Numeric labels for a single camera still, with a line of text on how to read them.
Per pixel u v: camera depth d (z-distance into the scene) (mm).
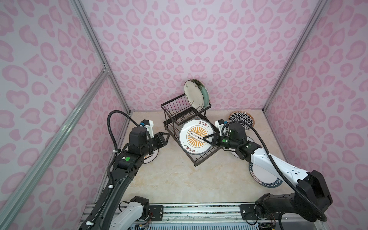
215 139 687
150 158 618
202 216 732
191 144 779
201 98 858
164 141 639
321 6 694
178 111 935
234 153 652
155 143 620
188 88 908
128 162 477
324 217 383
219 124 735
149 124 651
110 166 510
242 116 1146
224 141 679
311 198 409
